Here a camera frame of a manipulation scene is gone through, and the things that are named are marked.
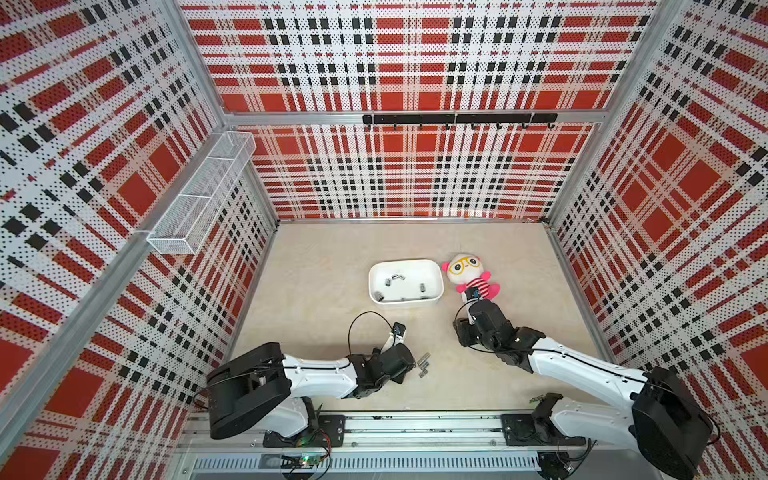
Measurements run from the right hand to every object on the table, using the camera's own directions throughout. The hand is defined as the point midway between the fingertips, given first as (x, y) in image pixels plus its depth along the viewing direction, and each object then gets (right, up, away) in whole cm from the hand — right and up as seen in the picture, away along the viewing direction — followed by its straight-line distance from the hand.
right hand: (464, 321), depth 85 cm
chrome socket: (-20, +11, +18) cm, 29 cm away
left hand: (-18, -10, +1) cm, 21 cm away
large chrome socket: (-26, +5, +12) cm, 29 cm away
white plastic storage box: (-17, +9, +17) cm, 25 cm away
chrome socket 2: (-11, +8, +15) cm, 20 cm away
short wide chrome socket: (-23, +10, +16) cm, 30 cm away
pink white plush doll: (+4, +14, +12) cm, 19 cm away
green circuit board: (-40, -29, -16) cm, 52 cm away
